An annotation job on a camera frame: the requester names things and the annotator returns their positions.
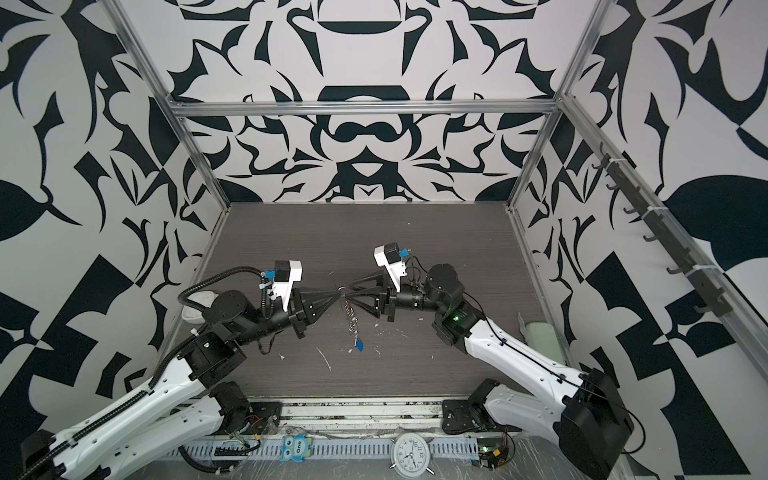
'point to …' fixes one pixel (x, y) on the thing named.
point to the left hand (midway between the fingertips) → (339, 289)
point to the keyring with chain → (353, 321)
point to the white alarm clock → (410, 453)
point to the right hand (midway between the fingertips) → (352, 296)
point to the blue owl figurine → (296, 448)
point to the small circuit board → (492, 452)
